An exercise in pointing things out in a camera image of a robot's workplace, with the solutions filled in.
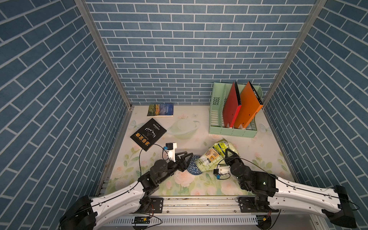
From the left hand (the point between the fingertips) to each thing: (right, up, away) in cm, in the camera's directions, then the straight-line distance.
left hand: (194, 156), depth 73 cm
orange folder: (+35, +28, +12) cm, 46 cm away
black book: (-31, +8, +26) cm, 42 cm away
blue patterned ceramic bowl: (-1, -11, +13) cm, 17 cm away
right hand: (+19, +4, 0) cm, 20 cm away
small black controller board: (-26, -32, -1) cm, 41 cm away
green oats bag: (+11, +1, -3) cm, 11 cm away
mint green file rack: (+20, +38, +30) cm, 52 cm away
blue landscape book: (-27, +26, +43) cm, 57 cm away
